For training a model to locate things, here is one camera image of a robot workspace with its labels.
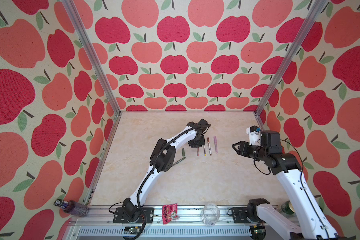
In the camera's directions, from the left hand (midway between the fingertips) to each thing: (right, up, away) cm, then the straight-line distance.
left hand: (203, 147), depth 99 cm
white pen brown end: (+4, -1, -1) cm, 4 cm away
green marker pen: (-16, -8, -6) cm, 18 cm away
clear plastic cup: (+1, -31, -23) cm, 39 cm away
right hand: (+15, +5, -25) cm, 30 cm away
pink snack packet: (-21, -29, -25) cm, 44 cm away
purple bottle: (-66, -24, -31) cm, 77 cm away
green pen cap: (-14, -3, -1) cm, 14 cm away
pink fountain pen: (+9, 0, +2) cm, 10 cm away
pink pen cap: (+9, +5, +5) cm, 12 cm away
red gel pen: (-3, -3, -1) cm, 5 cm away
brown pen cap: (+4, +5, +5) cm, 8 cm away
